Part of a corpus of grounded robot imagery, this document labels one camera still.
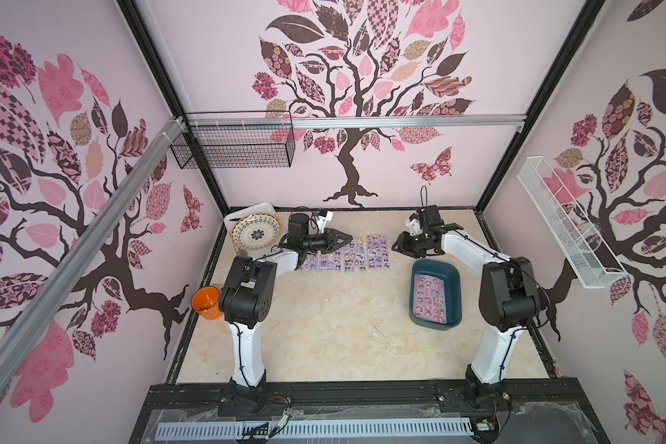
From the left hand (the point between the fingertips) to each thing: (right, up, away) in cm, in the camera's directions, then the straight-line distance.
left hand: (349, 241), depth 91 cm
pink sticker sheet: (+27, -20, +1) cm, 34 cm away
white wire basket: (+64, +4, -11) cm, 65 cm away
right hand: (+17, -3, +5) cm, 18 cm away
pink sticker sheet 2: (-14, -9, +12) cm, 20 cm away
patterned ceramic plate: (-39, +4, +22) cm, 45 cm away
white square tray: (-38, +15, +31) cm, 51 cm away
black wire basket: (-40, +36, +4) cm, 54 cm away
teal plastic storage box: (+34, -10, +1) cm, 36 cm away
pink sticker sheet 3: (-7, -8, +12) cm, 17 cm away
